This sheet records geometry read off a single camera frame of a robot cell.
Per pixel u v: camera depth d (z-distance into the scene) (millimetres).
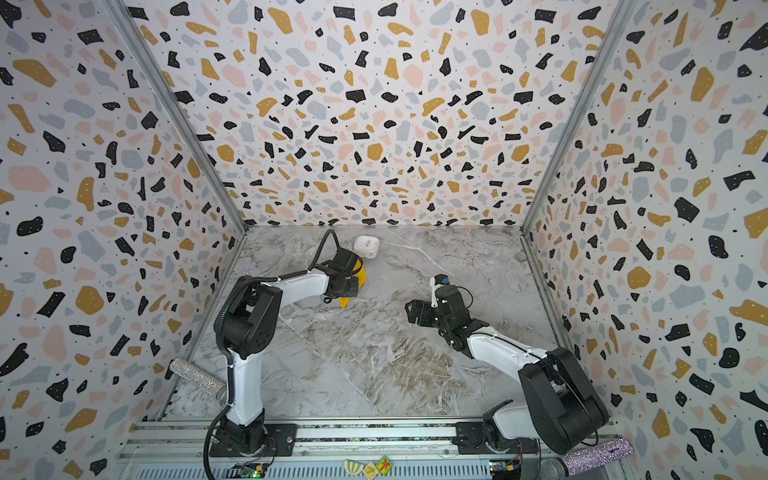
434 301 797
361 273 900
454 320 689
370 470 691
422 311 782
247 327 540
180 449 734
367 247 1127
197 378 801
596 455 692
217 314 555
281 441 733
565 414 426
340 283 797
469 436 748
